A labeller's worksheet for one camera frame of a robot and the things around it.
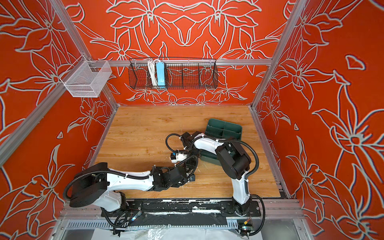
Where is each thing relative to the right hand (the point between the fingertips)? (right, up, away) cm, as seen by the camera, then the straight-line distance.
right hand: (185, 168), depth 85 cm
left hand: (-2, -1, -2) cm, 3 cm away
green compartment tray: (+25, +21, +12) cm, 35 cm away
